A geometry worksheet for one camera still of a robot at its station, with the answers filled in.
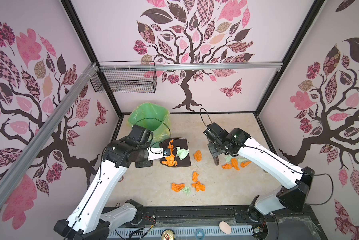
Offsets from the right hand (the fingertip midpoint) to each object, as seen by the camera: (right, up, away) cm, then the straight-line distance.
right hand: (215, 145), depth 76 cm
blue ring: (-8, -40, -6) cm, 41 cm away
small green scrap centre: (-17, -3, -7) cm, 19 cm away
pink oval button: (+3, -39, -6) cm, 39 cm away
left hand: (-34, -3, -8) cm, 35 cm away
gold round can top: (-23, -35, -16) cm, 45 cm away
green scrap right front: (+12, -11, +18) cm, 25 cm away
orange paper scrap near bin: (-23, -5, -9) cm, 25 cm away
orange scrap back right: (-9, -23, +6) cm, 25 cm away
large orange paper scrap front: (-20, -25, +6) cm, 32 cm away
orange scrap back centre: (-7, -9, +19) cm, 22 cm away
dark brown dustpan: (-17, +1, -2) cm, 17 cm away
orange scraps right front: (+15, -13, +14) cm, 24 cm away
